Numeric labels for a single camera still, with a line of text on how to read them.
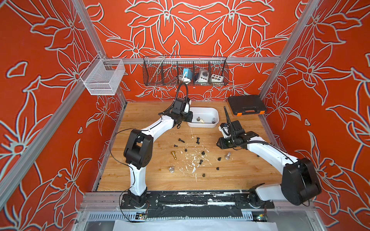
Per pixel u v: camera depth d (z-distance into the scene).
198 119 1.07
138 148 0.51
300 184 0.41
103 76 0.93
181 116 0.76
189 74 0.84
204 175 0.81
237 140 0.64
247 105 1.15
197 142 0.95
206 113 1.10
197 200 0.74
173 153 0.89
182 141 0.96
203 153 0.90
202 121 1.06
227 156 0.87
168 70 1.01
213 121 1.04
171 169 0.82
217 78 0.94
